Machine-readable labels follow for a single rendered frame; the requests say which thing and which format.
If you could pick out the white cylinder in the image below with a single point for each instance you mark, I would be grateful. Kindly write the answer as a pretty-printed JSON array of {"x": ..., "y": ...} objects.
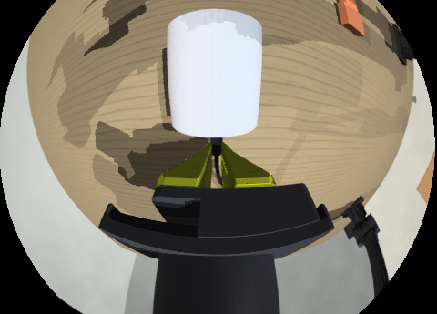
[{"x": 214, "y": 72}]

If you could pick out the orange stepped block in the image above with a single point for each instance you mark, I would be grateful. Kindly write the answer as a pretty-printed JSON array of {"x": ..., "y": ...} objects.
[{"x": 350, "y": 18}]

